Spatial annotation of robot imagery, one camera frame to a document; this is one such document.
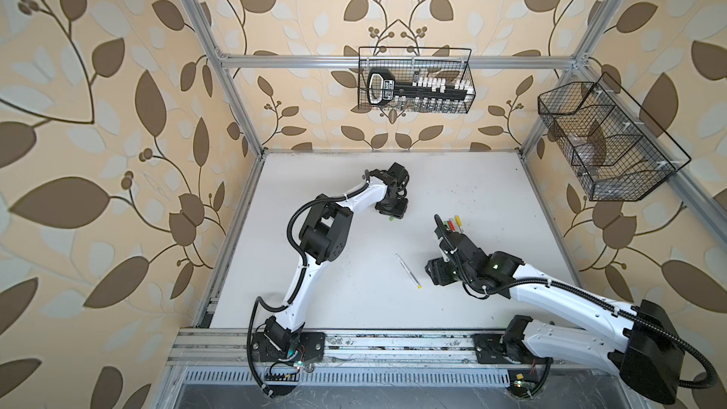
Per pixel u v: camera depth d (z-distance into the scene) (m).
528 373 0.71
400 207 0.91
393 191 0.78
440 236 0.64
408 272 0.87
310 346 0.74
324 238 0.60
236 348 0.75
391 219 0.98
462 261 0.61
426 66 0.91
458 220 0.99
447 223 0.99
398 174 0.85
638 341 0.41
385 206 0.89
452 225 0.98
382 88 0.84
